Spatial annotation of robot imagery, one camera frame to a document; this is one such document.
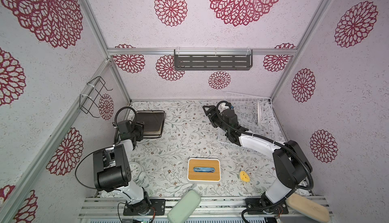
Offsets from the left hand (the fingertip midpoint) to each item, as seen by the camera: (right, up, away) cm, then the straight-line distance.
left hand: (144, 126), depth 95 cm
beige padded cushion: (+85, -36, -24) cm, 96 cm away
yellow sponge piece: (+58, -26, -14) cm, 65 cm away
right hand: (+37, +11, -12) cm, 41 cm away
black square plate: (+5, +2, +4) cm, 7 cm away
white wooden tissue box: (+37, -23, -12) cm, 45 cm away
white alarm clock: (+1, -24, -14) cm, 28 cm away
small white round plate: (+72, +10, -1) cm, 73 cm away
